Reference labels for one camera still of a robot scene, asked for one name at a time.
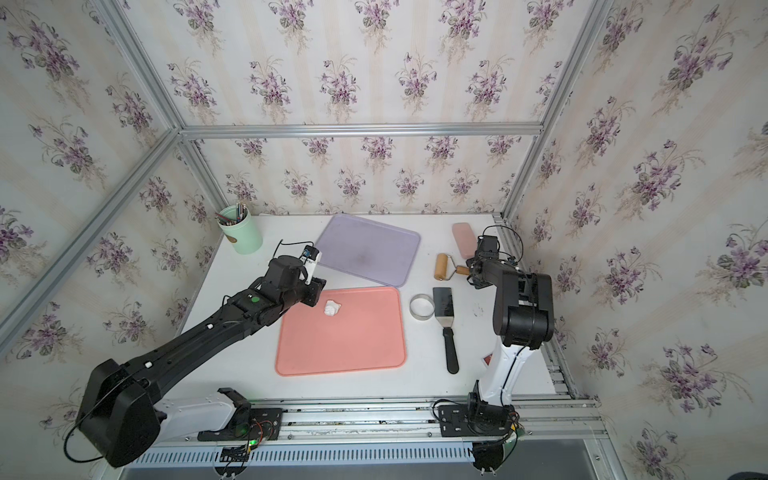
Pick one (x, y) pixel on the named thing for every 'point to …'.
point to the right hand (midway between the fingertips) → (477, 268)
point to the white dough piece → (331, 308)
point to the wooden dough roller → (445, 267)
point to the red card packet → (487, 359)
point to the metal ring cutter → (416, 315)
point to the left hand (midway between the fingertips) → (322, 280)
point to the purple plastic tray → (368, 249)
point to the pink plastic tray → (365, 334)
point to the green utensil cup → (238, 225)
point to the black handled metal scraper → (443, 307)
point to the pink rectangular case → (465, 240)
